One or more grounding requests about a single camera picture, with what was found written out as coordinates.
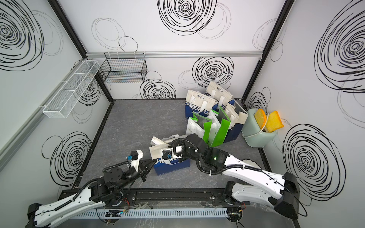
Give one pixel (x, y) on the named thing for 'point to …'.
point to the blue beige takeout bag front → (237, 115)
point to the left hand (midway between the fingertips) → (155, 161)
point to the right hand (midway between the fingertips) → (171, 142)
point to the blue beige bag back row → (217, 93)
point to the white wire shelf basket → (61, 104)
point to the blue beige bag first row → (163, 166)
